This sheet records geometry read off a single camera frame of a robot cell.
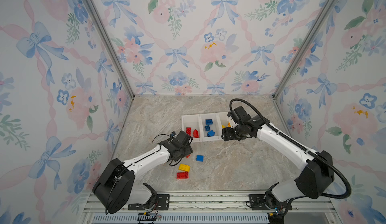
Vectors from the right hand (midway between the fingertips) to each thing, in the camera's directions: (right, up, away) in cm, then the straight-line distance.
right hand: (227, 134), depth 83 cm
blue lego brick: (-15, -15, +6) cm, 22 cm away
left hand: (-21, -9, +4) cm, 23 cm away
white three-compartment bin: (-16, +6, +15) cm, 23 cm away
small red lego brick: (-22, -14, +7) cm, 27 cm away
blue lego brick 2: (-8, +6, +21) cm, 23 cm away
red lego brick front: (-24, -22, -1) cm, 33 cm away
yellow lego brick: (-24, -18, +1) cm, 30 cm away
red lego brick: (-17, -1, +13) cm, 22 cm away
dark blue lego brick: (-10, +2, +17) cm, 20 cm away
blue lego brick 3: (-7, -2, +14) cm, 16 cm away
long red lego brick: (-22, 0, +16) cm, 27 cm away
